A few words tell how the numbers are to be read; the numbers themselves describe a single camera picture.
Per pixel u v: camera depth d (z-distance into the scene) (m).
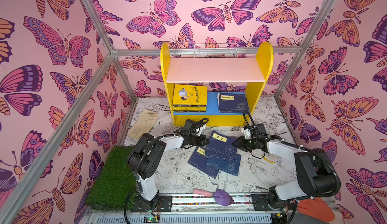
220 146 0.90
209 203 0.75
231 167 0.83
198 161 0.87
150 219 0.72
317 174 0.44
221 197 0.75
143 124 1.05
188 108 0.92
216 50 0.92
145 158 0.46
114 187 0.77
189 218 0.78
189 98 0.92
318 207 0.72
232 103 0.96
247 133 0.86
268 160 0.87
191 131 0.80
